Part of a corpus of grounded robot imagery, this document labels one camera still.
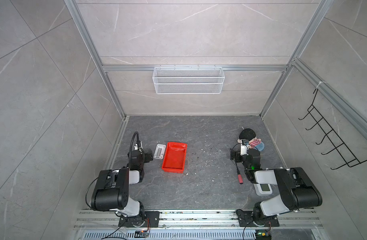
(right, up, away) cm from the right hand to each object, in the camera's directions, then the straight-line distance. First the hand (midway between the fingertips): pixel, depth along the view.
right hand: (238, 146), depth 95 cm
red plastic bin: (-42, -7, +1) cm, 42 cm away
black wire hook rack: (+32, -1, -37) cm, 49 cm away
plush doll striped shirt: (+11, +2, +1) cm, 11 cm away
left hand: (-63, 0, -1) cm, 63 cm away
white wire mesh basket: (-32, +45, +6) cm, 55 cm away
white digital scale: (+7, -21, -17) cm, 28 cm away
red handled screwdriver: (-1, -19, -9) cm, 21 cm away
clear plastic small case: (-52, -4, +3) cm, 52 cm away
